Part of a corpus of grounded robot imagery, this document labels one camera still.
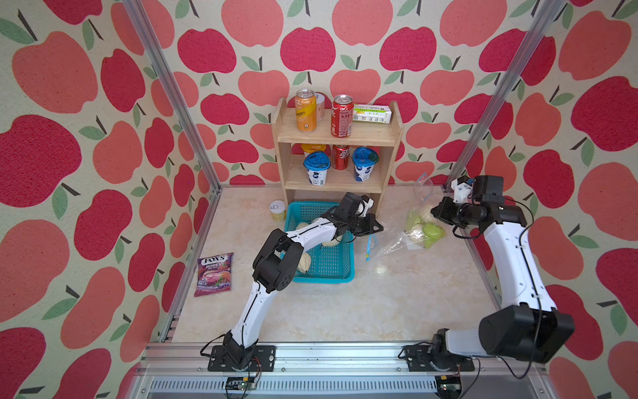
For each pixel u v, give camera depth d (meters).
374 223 0.86
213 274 0.89
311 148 0.92
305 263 0.90
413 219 0.82
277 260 0.58
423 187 1.11
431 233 0.77
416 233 0.78
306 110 0.72
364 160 0.88
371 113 0.79
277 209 1.06
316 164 0.88
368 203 0.90
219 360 0.73
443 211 0.68
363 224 0.84
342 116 0.69
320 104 0.80
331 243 0.96
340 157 0.93
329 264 0.96
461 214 0.65
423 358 0.73
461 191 0.70
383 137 0.77
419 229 0.79
